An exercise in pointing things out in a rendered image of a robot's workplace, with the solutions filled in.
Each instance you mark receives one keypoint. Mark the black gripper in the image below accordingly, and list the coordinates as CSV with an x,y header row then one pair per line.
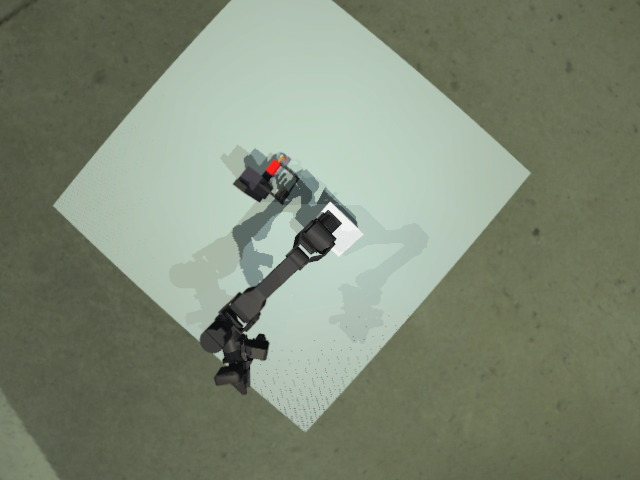
x,y
238,372

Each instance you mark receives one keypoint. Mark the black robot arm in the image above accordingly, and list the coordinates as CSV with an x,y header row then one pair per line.
x,y
315,237

